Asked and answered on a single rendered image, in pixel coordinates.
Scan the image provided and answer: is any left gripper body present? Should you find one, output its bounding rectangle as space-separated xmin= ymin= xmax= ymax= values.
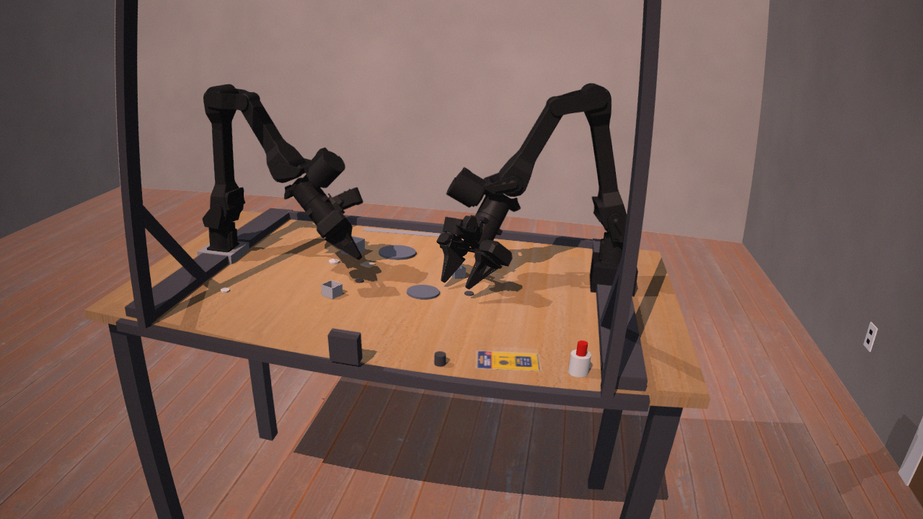
xmin=304 ymin=192 xmax=347 ymax=238

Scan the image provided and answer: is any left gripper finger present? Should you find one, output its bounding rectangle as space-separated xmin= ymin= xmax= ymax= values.
xmin=324 ymin=220 xmax=360 ymax=259
xmin=348 ymin=226 xmax=362 ymax=260

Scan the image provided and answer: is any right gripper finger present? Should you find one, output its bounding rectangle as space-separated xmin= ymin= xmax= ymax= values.
xmin=440 ymin=244 xmax=465 ymax=283
xmin=465 ymin=251 xmax=502 ymax=289

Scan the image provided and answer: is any white cylinder with red cap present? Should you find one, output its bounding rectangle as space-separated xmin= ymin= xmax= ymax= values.
xmin=568 ymin=341 xmax=591 ymax=378

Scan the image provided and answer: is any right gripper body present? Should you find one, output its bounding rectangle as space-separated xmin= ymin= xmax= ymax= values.
xmin=436 ymin=212 xmax=512 ymax=266

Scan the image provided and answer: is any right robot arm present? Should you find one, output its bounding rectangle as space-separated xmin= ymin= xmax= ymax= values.
xmin=443 ymin=83 xmax=627 ymax=267

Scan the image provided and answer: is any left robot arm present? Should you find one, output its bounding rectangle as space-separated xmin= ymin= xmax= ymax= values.
xmin=203 ymin=84 xmax=363 ymax=252

